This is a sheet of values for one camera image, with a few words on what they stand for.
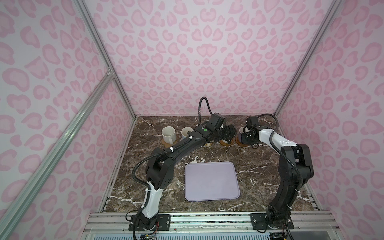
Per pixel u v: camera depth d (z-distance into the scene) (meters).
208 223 0.75
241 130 0.89
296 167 0.51
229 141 0.95
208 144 0.96
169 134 1.03
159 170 0.50
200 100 0.70
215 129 0.68
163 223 0.73
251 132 0.73
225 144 1.03
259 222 0.73
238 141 1.03
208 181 0.86
